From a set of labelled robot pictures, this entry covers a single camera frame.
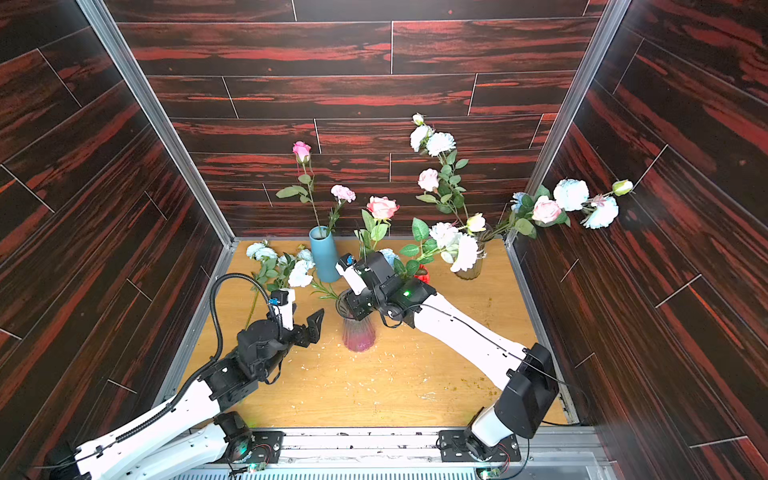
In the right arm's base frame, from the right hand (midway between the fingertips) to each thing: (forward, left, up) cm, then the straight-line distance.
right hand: (355, 292), depth 78 cm
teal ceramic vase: (+19, +13, -7) cm, 24 cm away
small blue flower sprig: (+20, +28, -17) cm, 38 cm away
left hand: (-5, +11, -1) cm, 12 cm away
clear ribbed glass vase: (+27, -40, -24) cm, 54 cm away
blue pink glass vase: (-2, +1, -21) cm, 21 cm away
